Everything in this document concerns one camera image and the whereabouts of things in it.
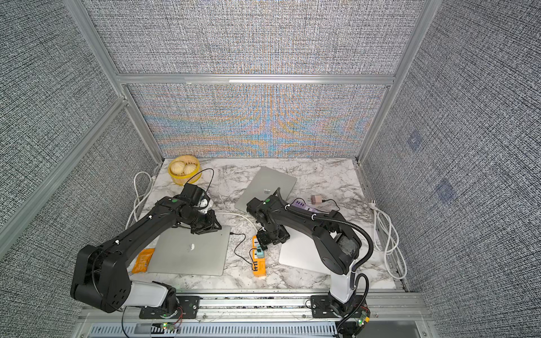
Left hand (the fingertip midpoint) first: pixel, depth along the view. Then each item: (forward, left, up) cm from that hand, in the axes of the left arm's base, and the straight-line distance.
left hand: (223, 225), depth 82 cm
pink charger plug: (+16, -42, -9) cm, 46 cm away
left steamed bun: (+37, +28, -6) cm, 47 cm away
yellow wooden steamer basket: (+31, +25, -7) cm, 40 cm away
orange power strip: (-13, -13, -8) cm, 20 cm away
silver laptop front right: (-8, -30, -8) cm, 32 cm away
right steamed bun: (+36, +22, -5) cm, 42 cm away
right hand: (-5, -19, -5) cm, 20 cm away
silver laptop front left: (-5, +20, -12) cm, 24 cm away
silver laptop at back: (+28, -16, -12) cm, 35 cm away
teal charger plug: (-10, -14, -3) cm, 18 cm away
